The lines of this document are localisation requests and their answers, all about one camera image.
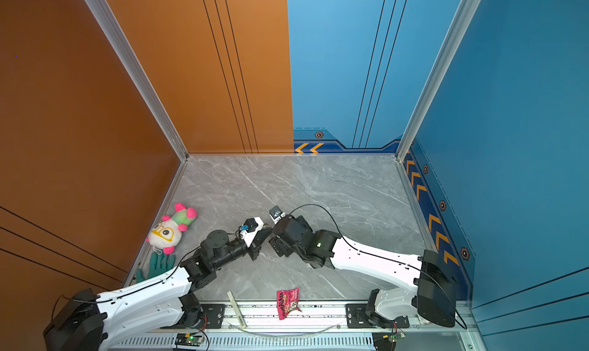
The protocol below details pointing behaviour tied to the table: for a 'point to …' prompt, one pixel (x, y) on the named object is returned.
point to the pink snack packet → (287, 301)
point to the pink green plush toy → (166, 234)
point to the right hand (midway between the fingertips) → (284, 231)
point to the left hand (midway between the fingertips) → (272, 227)
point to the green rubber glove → (158, 263)
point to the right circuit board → (385, 341)
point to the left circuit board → (192, 339)
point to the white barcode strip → (237, 309)
